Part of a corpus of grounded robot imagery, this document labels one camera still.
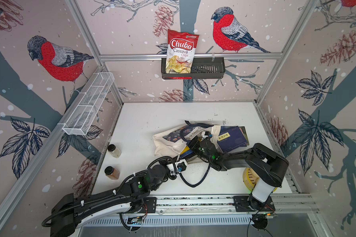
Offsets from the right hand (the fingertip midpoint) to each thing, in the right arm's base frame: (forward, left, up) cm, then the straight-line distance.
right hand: (186, 141), depth 88 cm
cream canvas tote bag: (-6, +7, +9) cm, 13 cm away
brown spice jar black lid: (-21, +39, 0) cm, 44 cm away
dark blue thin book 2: (+13, -40, -7) cm, 42 cm away
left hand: (-12, +3, +8) cm, 14 cm away
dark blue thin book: (+6, -29, -4) cm, 29 cm away
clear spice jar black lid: (-8, +43, -1) cm, 43 cm away
